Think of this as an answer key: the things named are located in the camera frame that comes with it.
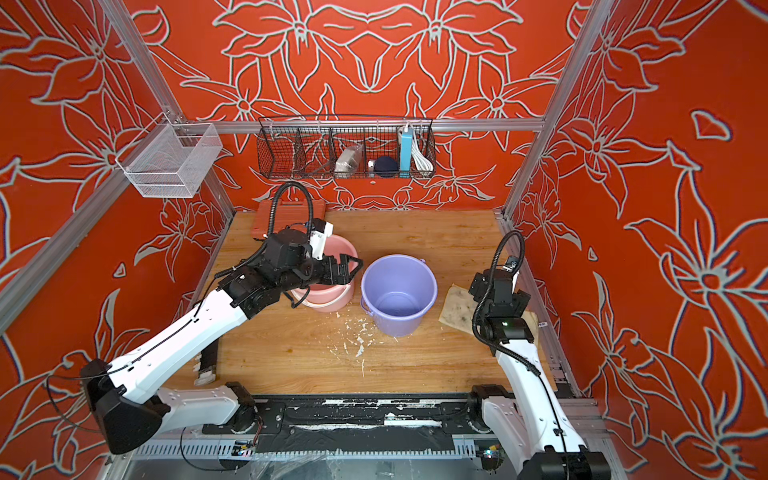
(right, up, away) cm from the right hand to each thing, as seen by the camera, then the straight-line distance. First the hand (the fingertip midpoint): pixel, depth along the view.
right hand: (494, 280), depth 79 cm
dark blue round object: (-29, +34, +14) cm, 47 cm away
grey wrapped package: (-41, +36, +13) cm, 56 cm away
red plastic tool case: (-70, +22, +43) cm, 85 cm away
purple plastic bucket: (-25, -6, +15) cm, 30 cm away
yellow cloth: (-7, -12, +13) cm, 19 cm away
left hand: (-38, +6, -9) cm, 39 cm away
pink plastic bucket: (-45, -5, +1) cm, 45 cm away
